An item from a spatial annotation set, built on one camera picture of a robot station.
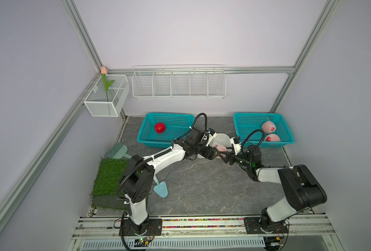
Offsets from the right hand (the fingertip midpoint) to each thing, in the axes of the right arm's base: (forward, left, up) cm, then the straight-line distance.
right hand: (220, 149), depth 89 cm
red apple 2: (-2, 0, +4) cm, 5 cm away
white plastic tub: (+13, -4, -8) cm, 16 cm away
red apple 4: (+11, -33, -5) cm, 35 cm away
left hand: (-3, +4, +4) cm, 6 cm away
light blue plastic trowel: (-19, +33, -11) cm, 40 cm away
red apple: (+21, +38, -5) cm, 44 cm away
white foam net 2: (+20, -36, -4) cm, 41 cm away
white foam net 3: (+10, -35, -2) cm, 37 cm away
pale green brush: (+6, +65, -11) cm, 66 cm away
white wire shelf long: (+39, +24, +20) cm, 50 cm away
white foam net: (0, +3, +6) cm, 7 cm away
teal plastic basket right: (+16, -41, -7) cm, 45 cm away
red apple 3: (+19, -38, -4) cm, 43 cm away
